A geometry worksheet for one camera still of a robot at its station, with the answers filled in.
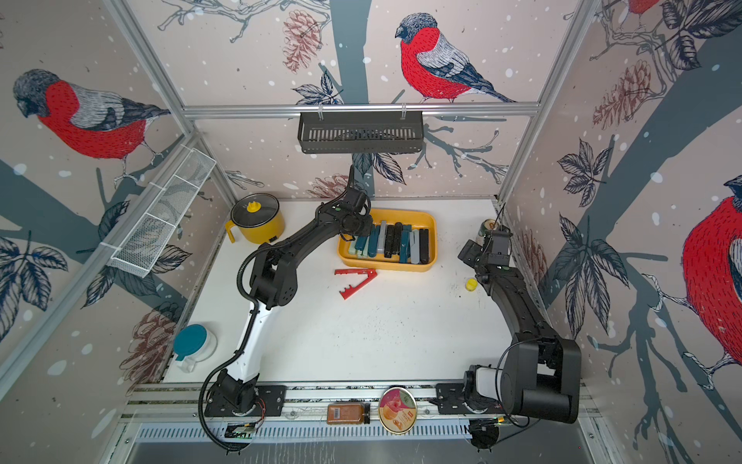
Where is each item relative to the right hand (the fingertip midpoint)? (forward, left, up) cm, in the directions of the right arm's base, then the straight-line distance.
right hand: (476, 248), depth 89 cm
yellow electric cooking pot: (+12, +75, -1) cm, 76 cm away
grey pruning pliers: (+10, +31, -9) cm, 33 cm away
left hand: (+13, +34, -4) cm, 36 cm away
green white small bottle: (+11, -6, -2) cm, 13 cm away
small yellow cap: (-7, 0, -10) cm, 13 cm away
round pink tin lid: (-43, +25, -10) cm, 50 cm away
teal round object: (-30, +81, -7) cm, 87 cm away
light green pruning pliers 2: (+6, +19, -8) cm, 21 cm away
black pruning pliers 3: (+7, +15, -8) cm, 19 cm away
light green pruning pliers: (+5, +41, -10) cm, 43 cm away
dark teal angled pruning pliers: (+9, +34, -9) cm, 36 cm away
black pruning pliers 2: (+9, +25, -10) cm, 29 cm away
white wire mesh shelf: (-9, +98, +10) cm, 99 cm away
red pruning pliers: (-11, +41, -11) cm, 44 cm away
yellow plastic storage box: (+23, +17, -12) cm, 31 cm away
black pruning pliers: (+9, +28, -9) cm, 31 cm away
